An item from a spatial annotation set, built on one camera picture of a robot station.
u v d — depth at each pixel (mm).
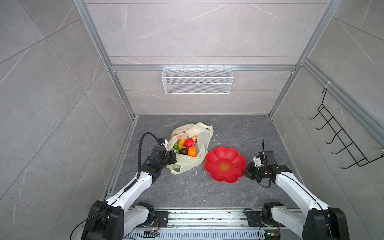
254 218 732
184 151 934
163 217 735
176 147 953
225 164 910
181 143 980
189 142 977
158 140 736
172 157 749
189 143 977
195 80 1009
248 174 747
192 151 927
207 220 746
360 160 583
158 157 636
